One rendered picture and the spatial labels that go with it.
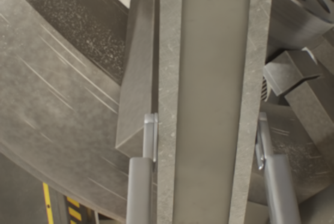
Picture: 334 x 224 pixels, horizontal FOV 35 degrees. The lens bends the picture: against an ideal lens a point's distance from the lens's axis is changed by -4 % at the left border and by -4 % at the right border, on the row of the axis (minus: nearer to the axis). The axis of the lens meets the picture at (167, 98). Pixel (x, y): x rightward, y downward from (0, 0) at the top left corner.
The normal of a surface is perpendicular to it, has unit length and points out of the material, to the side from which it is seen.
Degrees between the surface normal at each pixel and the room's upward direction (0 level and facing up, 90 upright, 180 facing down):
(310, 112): 5
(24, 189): 0
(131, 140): 50
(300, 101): 5
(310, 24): 83
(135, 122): 40
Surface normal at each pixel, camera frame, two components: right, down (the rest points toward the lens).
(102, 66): 0.70, -0.55
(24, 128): -0.14, 0.56
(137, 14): -0.72, -0.52
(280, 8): 0.25, 0.79
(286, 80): -0.51, 0.09
